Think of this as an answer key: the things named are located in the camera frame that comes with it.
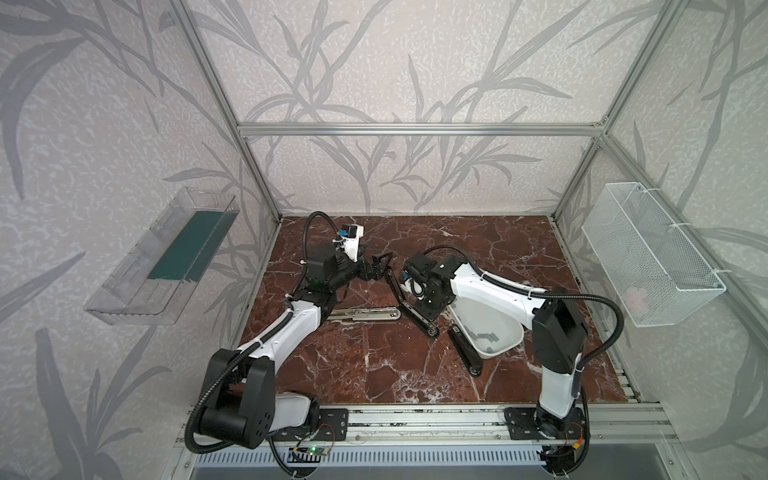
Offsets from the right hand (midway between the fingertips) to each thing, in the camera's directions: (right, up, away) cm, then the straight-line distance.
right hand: (427, 301), depth 87 cm
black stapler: (-6, -4, +4) cm, 8 cm away
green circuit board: (-28, -32, -16) cm, 46 cm away
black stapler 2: (+11, -13, -4) cm, 18 cm away
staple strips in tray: (+19, -11, +1) cm, 22 cm away
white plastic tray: (+19, -8, +1) cm, 21 cm away
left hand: (-13, +17, -6) cm, 22 cm away
